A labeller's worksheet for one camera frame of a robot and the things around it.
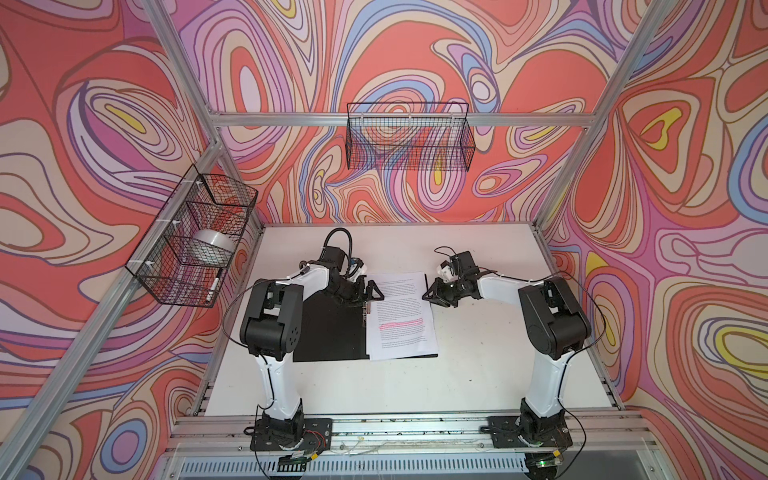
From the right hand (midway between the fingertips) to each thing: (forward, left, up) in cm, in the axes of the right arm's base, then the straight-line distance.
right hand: (427, 302), depth 97 cm
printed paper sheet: (-8, +9, -1) cm, 12 cm away
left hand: (0, +17, +4) cm, 18 cm away
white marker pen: (-7, +56, +25) cm, 62 cm away
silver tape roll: (+3, +56, +31) cm, 64 cm away
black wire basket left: (-2, +61, +31) cm, 69 cm away
